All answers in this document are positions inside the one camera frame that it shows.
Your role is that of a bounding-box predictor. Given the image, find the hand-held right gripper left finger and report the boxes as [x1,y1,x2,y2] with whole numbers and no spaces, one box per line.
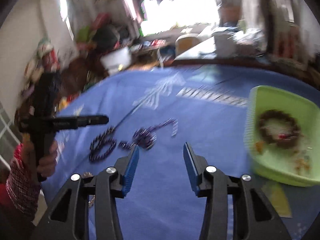
[31,145,140,240]

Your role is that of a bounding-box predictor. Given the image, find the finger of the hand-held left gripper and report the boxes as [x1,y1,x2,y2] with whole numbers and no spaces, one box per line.
[54,114,109,132]

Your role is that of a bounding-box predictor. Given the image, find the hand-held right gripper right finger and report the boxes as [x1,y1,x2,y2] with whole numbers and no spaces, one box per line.
[183,142,292,240]

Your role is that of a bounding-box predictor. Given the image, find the dark purple bead bracelet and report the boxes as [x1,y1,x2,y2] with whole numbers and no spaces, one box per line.
[89,127,117,162]

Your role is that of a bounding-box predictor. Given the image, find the dark purple bead necklace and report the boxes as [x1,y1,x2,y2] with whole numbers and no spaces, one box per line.
[119,119,179,151]

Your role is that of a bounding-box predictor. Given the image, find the large brown bead bracelet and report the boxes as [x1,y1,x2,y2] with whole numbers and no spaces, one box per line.
[257,109,302,147]

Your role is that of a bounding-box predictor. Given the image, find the green plastic basket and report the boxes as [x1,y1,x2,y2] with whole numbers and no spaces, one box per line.
[244,85,320,187]

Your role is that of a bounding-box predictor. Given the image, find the amber bead bracelet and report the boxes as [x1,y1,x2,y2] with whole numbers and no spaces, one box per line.
[254,141,312,176]

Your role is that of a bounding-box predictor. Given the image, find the person's left hand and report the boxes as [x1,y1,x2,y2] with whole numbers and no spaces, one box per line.
[22,134,59,179]

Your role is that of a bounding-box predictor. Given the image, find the chair with white cushion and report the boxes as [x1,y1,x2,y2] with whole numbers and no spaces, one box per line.
[99,47,133,76]

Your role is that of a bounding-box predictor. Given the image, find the blue printed tablecloth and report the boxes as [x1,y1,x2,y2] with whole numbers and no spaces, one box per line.
[40,64,320,240]

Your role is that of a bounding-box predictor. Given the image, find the green bag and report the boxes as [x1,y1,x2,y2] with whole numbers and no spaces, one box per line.
[76,26,92,42]

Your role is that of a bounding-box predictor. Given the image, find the dark duffel bag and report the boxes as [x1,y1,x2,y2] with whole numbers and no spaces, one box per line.
[93,25,121,51]

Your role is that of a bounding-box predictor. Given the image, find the red bag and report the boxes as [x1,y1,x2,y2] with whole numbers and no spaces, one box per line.
[91,13,111,30]

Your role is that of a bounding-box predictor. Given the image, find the dark wooden desk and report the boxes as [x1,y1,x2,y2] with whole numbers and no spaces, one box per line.
[173,35,320,80]

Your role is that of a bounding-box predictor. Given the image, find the white and yellow seat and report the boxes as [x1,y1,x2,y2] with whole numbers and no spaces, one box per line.
[175,33,201,55]

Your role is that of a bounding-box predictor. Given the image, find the cardboard box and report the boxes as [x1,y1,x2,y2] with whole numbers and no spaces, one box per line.
[221,6,242,26]

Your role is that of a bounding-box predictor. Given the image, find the gold chain bracelet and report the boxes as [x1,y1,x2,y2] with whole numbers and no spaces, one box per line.
[82,171,96,207]

